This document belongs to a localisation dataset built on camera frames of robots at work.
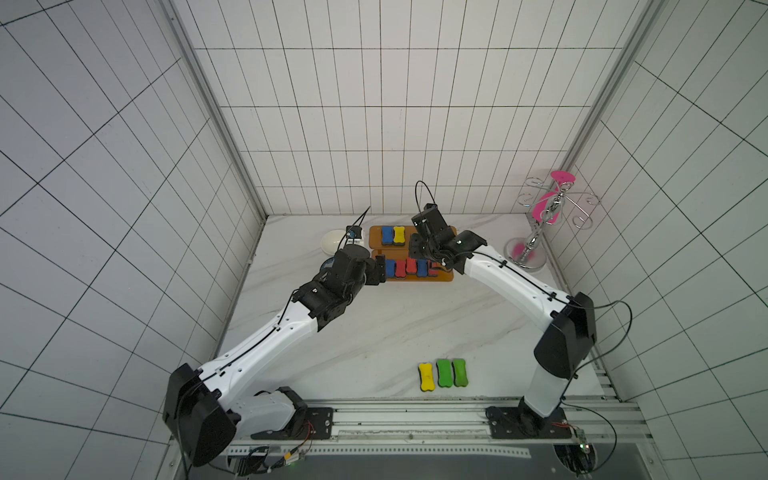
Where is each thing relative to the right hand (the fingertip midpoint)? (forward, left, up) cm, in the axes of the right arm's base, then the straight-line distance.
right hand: (404, 246), depth 84 cm
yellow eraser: (+7, +2, -3) cm, 8 cm away
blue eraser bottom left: (+4, +5, -17) cm, 19 cm away
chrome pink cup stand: (+14, -45, +8) cm, 48 cm away
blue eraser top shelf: (+8, +6, -5) cm, 11 cm away
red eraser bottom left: (+4, +1, -18) cm, 18 cm away
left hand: (-8, +10, +2) cm, 13 cm away
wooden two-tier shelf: (+6, +4, -6) cm, 9 cm away
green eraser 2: (-28, -16, -19) cm, 38 cm away
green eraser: (-29, -12, -20) cm, 38 cm away
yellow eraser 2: (-29, -7, -19) cm, 36 cm away
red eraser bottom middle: (+6, -3, -17) cm, 19 cm away
